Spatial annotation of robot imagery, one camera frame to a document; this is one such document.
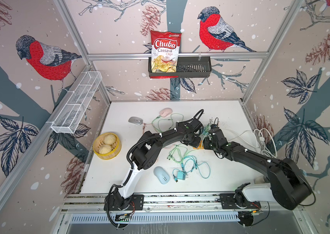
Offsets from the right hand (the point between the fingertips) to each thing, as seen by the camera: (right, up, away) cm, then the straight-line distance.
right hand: (205, 140), depth 91 cm
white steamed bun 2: (-62, -5, -4) cm, 63 cm away
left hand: (-4, -1, +1) cm, 4 cm away
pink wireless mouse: (-26, +18, +20) cm, 37 cm away
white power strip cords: (+43, 0, +9) cm, 44 cm away
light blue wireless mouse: (-27, -18, -11) cm, 34 cm away
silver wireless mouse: (-48, +12, +16) cm, 52 cm away
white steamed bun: (-62, 0, +1) cm, 62 cm away
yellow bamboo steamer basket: (-70, -2, +4) cm, 70 cm away
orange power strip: (-4, -3, -4) cm, 7 cm away
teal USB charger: (-16, -18, -10) cm, 26 cm away
